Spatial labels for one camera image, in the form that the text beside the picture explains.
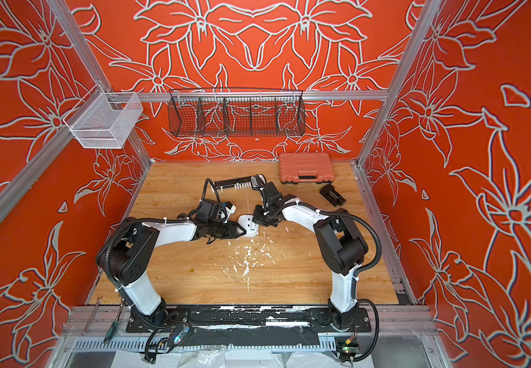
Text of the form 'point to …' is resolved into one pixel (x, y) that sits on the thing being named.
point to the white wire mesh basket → (103, 120)
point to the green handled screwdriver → (113, 328)
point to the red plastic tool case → (305, 167)
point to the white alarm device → (246, 221)
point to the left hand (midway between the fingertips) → (242, 231)
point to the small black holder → (330, 193)
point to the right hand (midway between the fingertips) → (253, 218)
